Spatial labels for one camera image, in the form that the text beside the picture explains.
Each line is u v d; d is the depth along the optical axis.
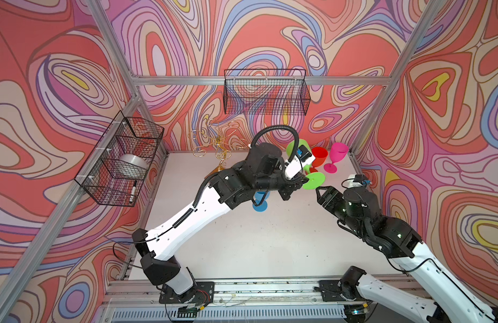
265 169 0.44
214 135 1.15
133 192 0.72
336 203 0.57
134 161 0.73
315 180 0.58
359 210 0.46
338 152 0.98
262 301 0.73
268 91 0.96
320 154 0.98
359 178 0.57
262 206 0.96
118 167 0.70
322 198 0.59
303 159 0.47
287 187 0.51
